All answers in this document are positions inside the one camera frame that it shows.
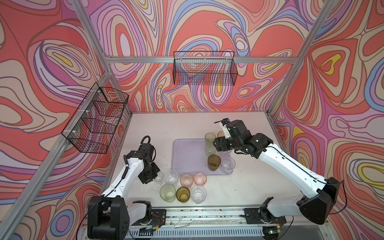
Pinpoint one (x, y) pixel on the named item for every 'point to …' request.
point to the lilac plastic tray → (189, 156)
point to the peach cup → (186, 180)
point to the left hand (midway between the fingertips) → (157, 175)
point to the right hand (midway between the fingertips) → (221, 145)
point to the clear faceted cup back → (228, 165)
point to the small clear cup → (159, 177)
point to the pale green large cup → (167, 192)
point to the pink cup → (200, 178)
